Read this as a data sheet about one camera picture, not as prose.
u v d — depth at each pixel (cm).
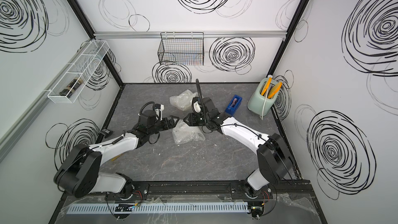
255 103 94
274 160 43
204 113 64
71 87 67
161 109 81
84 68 74
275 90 91
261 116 93
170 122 78
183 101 102
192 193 75
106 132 91
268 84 89
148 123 68
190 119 71
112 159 53
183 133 89
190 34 91
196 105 75
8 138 51
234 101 102
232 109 98
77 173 42
